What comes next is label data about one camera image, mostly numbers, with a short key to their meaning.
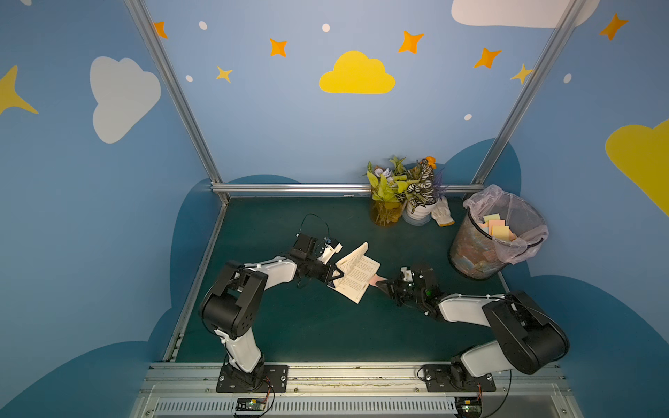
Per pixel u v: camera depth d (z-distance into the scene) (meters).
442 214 1.15
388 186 0.96
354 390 0.74
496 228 0.93
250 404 0.72
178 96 0.86
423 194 0.93
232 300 0.48
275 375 0.75
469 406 0.72
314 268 0.81
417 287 0.74
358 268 0.98
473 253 0.87
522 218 0.85
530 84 0.84
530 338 0.45
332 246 0.84
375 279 0.93
